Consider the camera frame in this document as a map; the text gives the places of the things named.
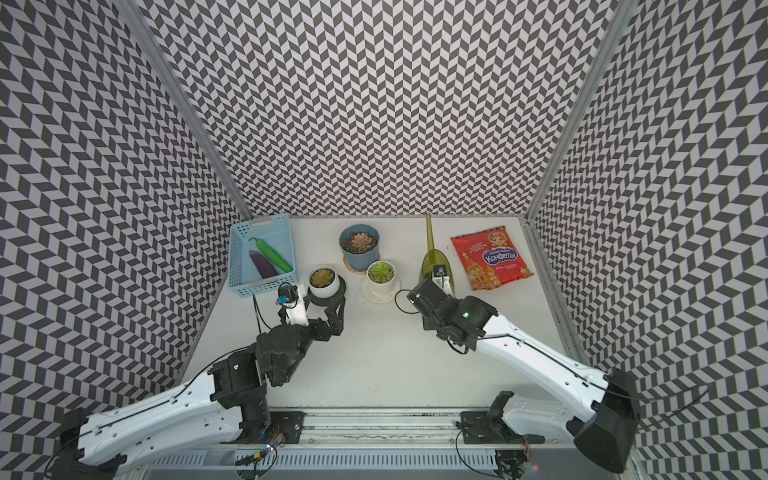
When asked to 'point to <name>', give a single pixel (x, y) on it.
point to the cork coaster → (351, 269)
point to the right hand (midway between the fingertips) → (441, 313)
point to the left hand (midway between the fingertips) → (326, 302)
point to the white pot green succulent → (381, 276)
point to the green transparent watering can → (434, 257)
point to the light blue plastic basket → (274, 230)
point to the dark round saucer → (328, 300)
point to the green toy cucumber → (271, 254)
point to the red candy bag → (491, 258)
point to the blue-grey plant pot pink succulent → (360, 243)
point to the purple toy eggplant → (264, 267)
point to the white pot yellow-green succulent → (324, 281)
